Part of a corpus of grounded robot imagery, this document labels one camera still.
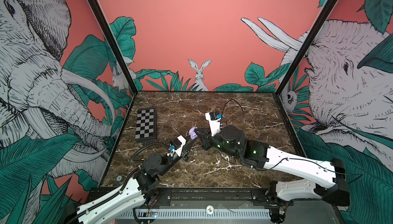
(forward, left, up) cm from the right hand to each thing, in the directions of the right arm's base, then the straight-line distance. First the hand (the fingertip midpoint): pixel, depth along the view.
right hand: (194, 129), depth 62 cm
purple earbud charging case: (0, +1, -3) cm, 3 cm away
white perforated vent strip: (-26, 0, -33) cm, 42 cm away
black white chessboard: (+20, +34, -28) cm, 48 cm away
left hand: (0, 0, -5) cm, 5 cm away
